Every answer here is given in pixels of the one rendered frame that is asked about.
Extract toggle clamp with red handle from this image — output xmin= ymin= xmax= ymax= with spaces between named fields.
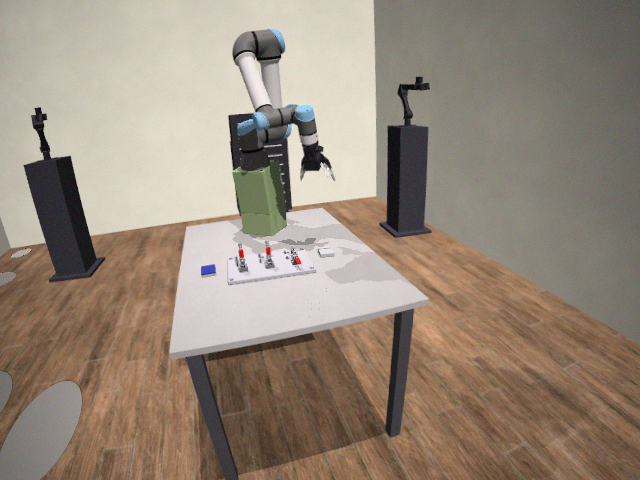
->
xmin=238 ymin=243 xmax=248 ymax=272
xmin=291 ymin=245 xmax=301 ymax=265

